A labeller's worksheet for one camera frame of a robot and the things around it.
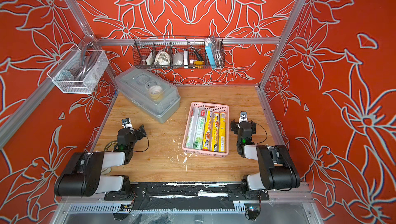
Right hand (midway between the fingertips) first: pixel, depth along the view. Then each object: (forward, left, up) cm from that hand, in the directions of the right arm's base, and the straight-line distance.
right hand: (241, 119), depth 91 cm
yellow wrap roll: (-6, +20, -4) cm, 21 cm away
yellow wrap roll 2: (-7, +11, -4) cm, 14 cm away
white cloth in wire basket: (+26, +48, +25) cm, 60 cm away
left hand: (-5, +64, -2) cm, 65 cm away
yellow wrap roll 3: (-7, +15, -4) cm, 17 cm away
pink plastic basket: (+10, +15, -2) cm, 19 cm away
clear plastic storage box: (+11, +57, +11) cm, 59 cm away
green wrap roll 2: (-5, +25, -3) cm, 25 cm away
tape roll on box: (+13, +53, +9) cm, 55 cm away
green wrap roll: (-6, +29, -4) cm, 30 cm away
